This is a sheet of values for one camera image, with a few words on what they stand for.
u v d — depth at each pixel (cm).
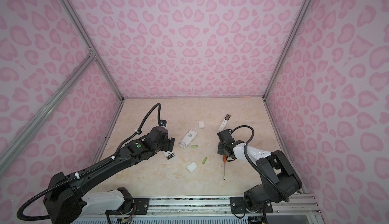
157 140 61
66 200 38
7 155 50
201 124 104
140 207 73
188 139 96
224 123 102
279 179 43
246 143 64
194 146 93
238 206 73
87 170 45
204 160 88
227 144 69
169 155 89
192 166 86
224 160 88
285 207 73
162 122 70
